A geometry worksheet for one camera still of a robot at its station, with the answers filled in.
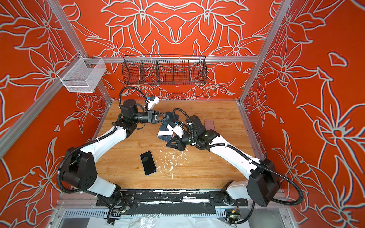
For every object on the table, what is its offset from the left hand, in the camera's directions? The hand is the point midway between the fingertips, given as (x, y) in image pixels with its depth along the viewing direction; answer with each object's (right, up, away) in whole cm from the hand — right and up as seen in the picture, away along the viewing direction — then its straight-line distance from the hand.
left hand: (168, 118), depth 69 cm
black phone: (-14, -30, +20) cm, 39 cm away
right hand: (-1, -13, +1) cm, 13 cm away
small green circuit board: (+33, -49, -1) cm, 59 cm away
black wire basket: (-5, +34, +30) cm, 46 cm away
